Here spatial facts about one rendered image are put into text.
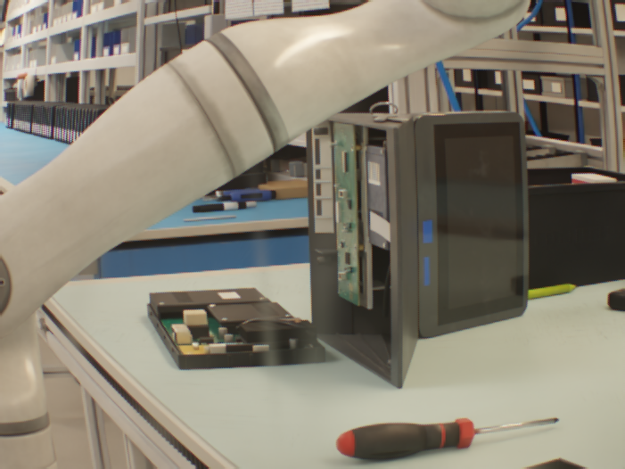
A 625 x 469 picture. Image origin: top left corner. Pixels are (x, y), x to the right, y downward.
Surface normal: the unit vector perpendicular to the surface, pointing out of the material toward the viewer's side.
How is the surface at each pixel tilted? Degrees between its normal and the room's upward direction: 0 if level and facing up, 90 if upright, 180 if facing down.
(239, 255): 90
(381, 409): 0
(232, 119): 98
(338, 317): 90
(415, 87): 90
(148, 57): 90
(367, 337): 0
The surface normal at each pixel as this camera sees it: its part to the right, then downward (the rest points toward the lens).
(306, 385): -0.03, -0.99
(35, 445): 0.80, 0.05
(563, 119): -0.93, 0.07
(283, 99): 0.44, 0.26
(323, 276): -0.27, 0.14
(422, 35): 0.11, -0.42
